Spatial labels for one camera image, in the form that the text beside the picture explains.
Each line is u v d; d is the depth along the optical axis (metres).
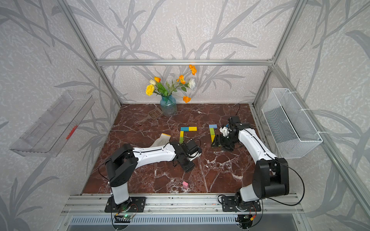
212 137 0.99
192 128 1.06
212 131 1.02
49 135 0.67
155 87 0.98
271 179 0.42
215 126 1.06
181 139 0.99
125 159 0.53
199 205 0.75
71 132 0.65
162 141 0.98
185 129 1.04
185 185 0.76
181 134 1.02
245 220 0.76
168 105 1.05
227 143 0.73
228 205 0.73
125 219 0.72
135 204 0.72
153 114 1.15
